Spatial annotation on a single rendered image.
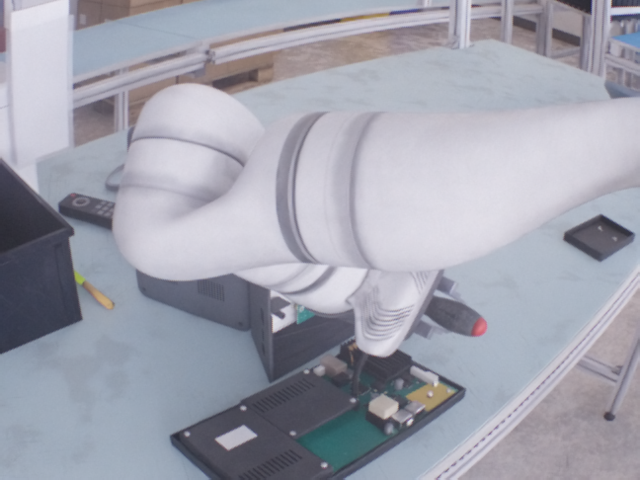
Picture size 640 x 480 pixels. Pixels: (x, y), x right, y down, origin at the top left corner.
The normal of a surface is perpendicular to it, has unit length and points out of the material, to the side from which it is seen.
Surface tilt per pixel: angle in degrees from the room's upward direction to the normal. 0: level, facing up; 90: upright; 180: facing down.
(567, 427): 0
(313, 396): 0
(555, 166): 89
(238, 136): 72
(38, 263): 90
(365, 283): 53
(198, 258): 120
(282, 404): 0
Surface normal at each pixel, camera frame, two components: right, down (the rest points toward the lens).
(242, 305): -0.37, 0.39
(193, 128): 0.25, -0.18
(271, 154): -0.51, -0.33
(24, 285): 0.72, 0.34
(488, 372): 0.05, -0.89
